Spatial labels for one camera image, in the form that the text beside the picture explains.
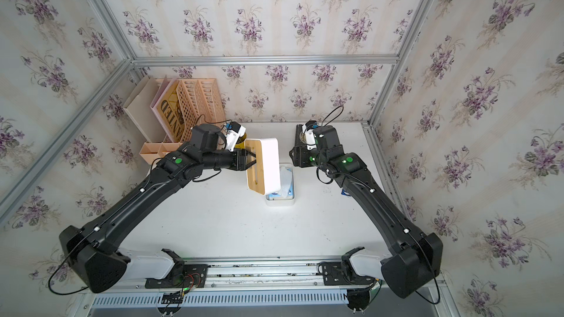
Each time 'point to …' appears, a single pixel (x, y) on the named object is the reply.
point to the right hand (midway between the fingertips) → (300, 152)
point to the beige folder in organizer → (139, 110)
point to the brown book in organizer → (170, 108)
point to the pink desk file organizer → (180, 106)
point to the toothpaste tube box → (344, 192)
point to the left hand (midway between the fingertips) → (257, 158)
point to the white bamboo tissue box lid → (264, 177)
